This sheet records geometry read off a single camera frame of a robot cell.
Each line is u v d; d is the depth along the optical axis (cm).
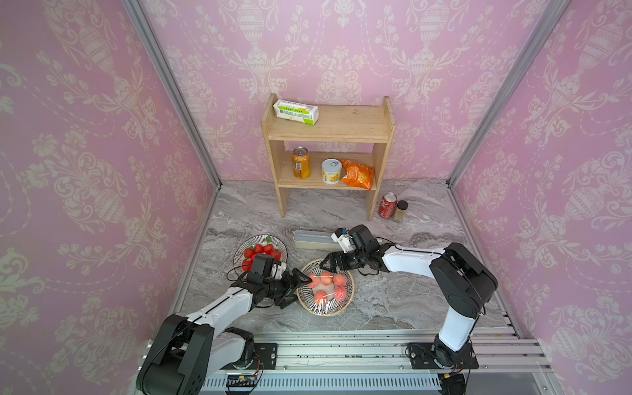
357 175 87
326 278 85
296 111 77
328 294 83
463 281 49
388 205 100
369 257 73
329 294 83
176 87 87
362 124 80
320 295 82
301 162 87
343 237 85
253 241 97
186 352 41
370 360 75
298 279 77
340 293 81
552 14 70
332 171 88
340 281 84
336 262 81
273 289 73
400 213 102
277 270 86
